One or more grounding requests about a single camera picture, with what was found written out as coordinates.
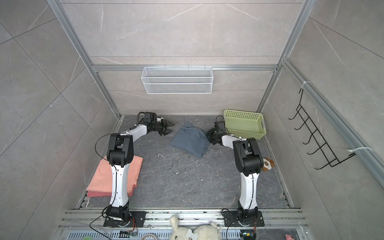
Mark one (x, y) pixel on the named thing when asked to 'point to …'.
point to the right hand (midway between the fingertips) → (204, 132)
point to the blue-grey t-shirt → (192, 139)
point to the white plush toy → (211, 231)
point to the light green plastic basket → (245, 124)
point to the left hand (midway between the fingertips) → (175, 123)
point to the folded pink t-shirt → (101, 184)
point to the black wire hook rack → (330, 158)
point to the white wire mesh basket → (177, 80)
